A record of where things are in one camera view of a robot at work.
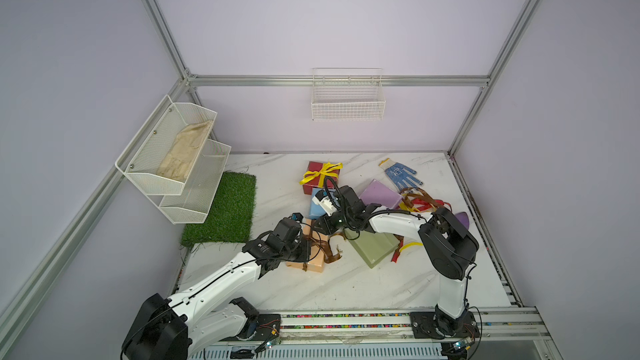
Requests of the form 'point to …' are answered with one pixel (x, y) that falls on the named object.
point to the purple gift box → (377, 192)
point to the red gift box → (317, 166)
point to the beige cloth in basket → (180, 157)
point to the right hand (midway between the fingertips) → (317, 228)
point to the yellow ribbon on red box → (327, 170)
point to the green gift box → (372, 247)
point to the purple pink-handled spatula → (463, 217)
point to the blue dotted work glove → (400, 175)
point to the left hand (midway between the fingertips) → (309, 252)
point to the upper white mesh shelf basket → (160, 156)
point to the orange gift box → (316, 262)
